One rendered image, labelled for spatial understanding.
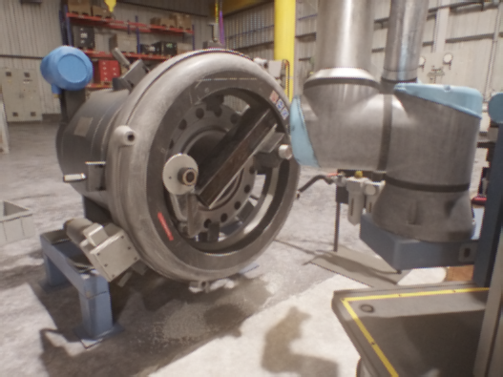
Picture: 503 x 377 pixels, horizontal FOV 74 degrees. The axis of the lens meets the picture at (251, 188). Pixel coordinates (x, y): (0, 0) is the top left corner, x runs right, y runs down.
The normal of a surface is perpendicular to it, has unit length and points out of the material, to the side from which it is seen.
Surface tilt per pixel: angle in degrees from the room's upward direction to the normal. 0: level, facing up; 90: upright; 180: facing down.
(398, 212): 70
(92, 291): 90
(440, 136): 90
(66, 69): 90
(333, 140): 95
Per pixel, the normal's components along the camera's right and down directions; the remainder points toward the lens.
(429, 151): -0.40, 0.29
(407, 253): 0.13, 0.25
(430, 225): -0.25, -0.11
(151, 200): 0.70, 0.18
